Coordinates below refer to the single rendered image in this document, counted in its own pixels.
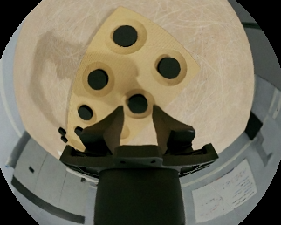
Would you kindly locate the tan tray with round pockets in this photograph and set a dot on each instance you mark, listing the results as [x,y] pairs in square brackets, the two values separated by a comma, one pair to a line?
[131,70]

